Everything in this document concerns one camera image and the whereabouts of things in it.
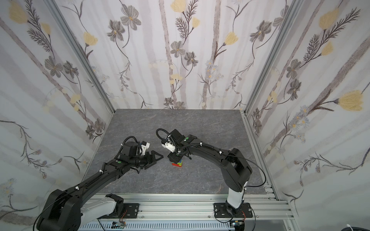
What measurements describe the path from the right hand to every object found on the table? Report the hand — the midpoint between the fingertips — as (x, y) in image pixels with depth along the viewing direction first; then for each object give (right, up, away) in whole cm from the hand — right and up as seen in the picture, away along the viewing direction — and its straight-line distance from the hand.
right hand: (176, 152), depth 85 cm
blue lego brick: (+3, -3, -8) cm, 10 cm away
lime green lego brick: (+2, -8, +3) cm, 9 cm away
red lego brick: (0, -9, +5) cm, 11 cm away
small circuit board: (-27, -34, -15) cm, 46 cm away
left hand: (-8, -3, -4) cm, 10 cm away
